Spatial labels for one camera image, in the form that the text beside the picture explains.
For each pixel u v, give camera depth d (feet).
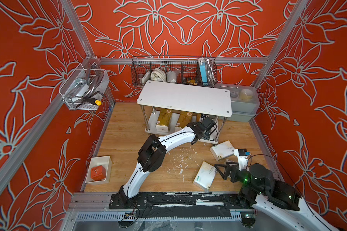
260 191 1.71
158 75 2.88
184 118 3.03
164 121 2.98
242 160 1.97
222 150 2.92
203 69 2.76
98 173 2.54
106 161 2.85
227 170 1.93
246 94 3.03
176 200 2.43
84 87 2.38
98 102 2.01
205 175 2.54
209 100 2.50
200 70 2.80
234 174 1.90
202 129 2.25
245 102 3.10
